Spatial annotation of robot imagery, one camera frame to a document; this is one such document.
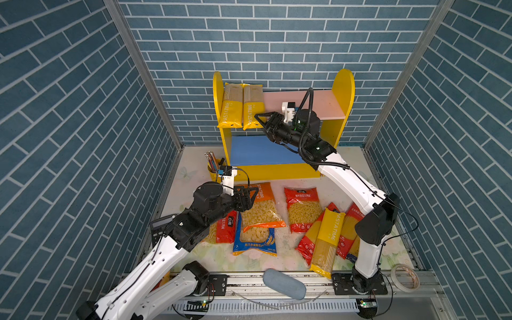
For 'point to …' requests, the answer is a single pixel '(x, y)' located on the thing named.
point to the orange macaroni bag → (263, 212)
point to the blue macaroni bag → (261, 238)
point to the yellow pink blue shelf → (256, 155)
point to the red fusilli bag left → (222, 230)
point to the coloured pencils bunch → (212, 162)
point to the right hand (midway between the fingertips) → (253, 117)
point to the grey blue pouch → (285, 284)
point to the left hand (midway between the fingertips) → (253, 189)
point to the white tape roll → (397, 282)
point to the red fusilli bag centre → (304, 207)
